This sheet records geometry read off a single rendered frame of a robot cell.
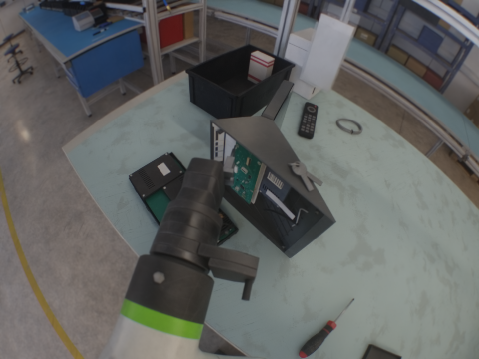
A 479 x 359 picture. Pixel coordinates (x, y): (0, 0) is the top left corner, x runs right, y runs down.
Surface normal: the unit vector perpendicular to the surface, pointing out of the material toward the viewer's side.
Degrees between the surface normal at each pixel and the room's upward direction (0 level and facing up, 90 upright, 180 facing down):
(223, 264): 7
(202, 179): 17
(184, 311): 36
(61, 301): 0
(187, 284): 28
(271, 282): 0
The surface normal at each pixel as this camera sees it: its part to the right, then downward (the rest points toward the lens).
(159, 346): 0.42, -0.55
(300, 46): -0.64, 0.61
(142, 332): 0.04, -0.63
